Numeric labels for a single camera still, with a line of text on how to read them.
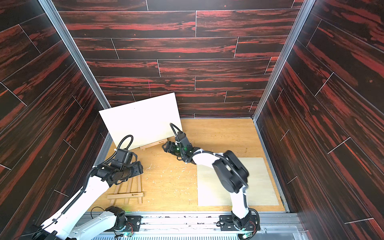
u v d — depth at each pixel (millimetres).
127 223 732
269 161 1010
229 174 506
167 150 823
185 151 732
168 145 824
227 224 729
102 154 1042
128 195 786
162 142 1015
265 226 732
